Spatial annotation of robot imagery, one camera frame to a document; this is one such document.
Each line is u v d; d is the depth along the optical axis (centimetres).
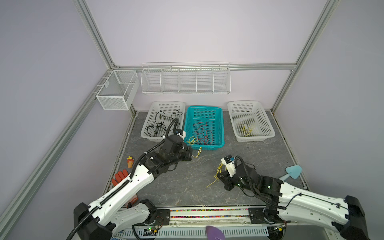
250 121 114
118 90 103
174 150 55
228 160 65
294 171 89
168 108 116
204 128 110
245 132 107
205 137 104
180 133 63
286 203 51
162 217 74
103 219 38
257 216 74
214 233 70
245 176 53
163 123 112
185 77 99
